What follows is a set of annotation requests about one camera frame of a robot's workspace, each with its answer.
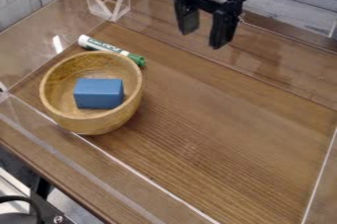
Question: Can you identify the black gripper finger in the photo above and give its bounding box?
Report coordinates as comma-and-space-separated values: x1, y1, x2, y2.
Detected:
209, 10, 238, 49
173, 0, 198, 36

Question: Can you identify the green white marker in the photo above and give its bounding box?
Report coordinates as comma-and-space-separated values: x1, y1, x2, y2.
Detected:
77, 35, 146, 67

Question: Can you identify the brown wooden bowl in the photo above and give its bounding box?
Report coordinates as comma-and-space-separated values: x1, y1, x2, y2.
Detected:
39, 51, 143, 135

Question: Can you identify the blue rectangular block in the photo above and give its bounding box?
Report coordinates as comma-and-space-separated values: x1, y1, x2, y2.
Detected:
73, 78, 123, 110

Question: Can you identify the clear acrylic corner bracket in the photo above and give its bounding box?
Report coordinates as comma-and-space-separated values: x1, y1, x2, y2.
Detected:
86, 0, 130, 23

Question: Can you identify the clear acrylic tray wall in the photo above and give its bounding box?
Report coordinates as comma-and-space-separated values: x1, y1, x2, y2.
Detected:
0, 88, 166, 224

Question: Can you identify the black cable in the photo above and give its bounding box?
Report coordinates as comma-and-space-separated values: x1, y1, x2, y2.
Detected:
0, 194, 45, 224

